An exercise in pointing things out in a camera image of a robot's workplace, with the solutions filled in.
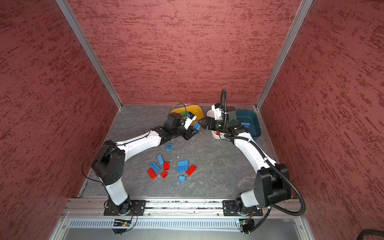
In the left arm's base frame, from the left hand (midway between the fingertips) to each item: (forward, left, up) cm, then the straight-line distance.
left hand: (195, 132), depth 87 cm
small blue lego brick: (-23, +7, -13) cm, 27 cm away
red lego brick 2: (-18, +2, -13) cm, 23 cm away
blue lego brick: (-3, +17, -13) cm, 21 cm away
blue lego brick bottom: (-16, +25, -15) cm, 33 cm away
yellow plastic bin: (+26, +1, -8) cm, 27 cm away
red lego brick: (-16, +17, -14) cm, 27 cm away
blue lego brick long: (+1, -1, +4) cm, 4 cm away
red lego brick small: (-21, +18, -14) cm, 31 cm away
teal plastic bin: (+23, -43, -13) cm, 51 cm away
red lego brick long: (-20, +25, -14) cm, 35 cm away
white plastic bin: (+22, -11, -8) cm, 27 cm away
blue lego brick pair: (-14, +8, -14) cm, 21 cm away
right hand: (0, -3, +7) cm, 8 cm away
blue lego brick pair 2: (-17, +8, -15) cm, 24 cm away
